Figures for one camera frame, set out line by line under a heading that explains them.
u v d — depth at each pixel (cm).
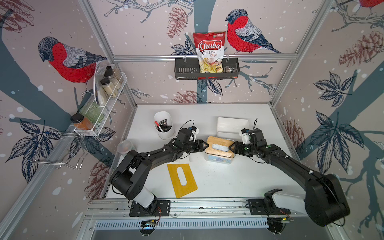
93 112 69
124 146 87
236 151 76
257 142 67
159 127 95
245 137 80
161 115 93
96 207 75
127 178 45
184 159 79
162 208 73
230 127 108
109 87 76
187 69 95
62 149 56
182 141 70
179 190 79
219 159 86
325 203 41
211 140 86
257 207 73
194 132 82
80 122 59
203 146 86
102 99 71
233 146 81
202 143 80
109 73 80
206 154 84
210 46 80
